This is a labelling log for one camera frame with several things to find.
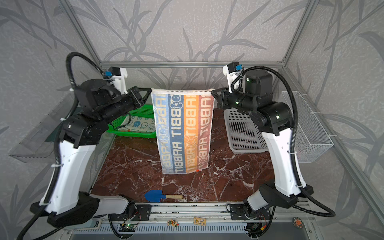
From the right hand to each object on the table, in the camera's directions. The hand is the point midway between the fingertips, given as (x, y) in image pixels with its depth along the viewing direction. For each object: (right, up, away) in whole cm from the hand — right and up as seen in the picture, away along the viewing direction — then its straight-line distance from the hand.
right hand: (213, 87), depth 56 cm
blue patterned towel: (-52, -15, +52) cm, 75 cm away
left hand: (-22, 0, -2) cm, 22 cm away
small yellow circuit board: (-6, -61, +15) cm, 63 cm away
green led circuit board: (-40, -64, +15) cm, 77 cm away
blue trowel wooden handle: (-28, -53, +23) cm, 64 cm away
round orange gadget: (+41, -61, +15) cm, 76 cm away
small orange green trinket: (-18, -62, +15) cm, 66 cm away
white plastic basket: (+26, -23, +49) cm, 60 cm away
